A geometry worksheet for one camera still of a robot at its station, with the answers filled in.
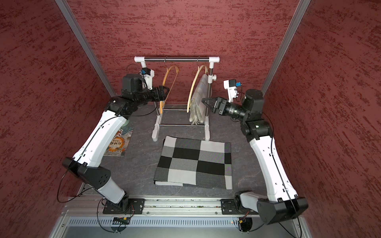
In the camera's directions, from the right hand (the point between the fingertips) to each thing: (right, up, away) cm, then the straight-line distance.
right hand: (204, 105), depth 61 cm
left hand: (-20, +8, +11) cm, 24 cm away
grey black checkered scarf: (-9, -33, +28) cm, 44 cm away
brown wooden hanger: (-31, +6, +56) cm, 64 cm away
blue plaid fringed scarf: (-2, 0, +26) cm, 26 cm away
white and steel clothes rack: (-31, -8, +45) cm, 55 cm away
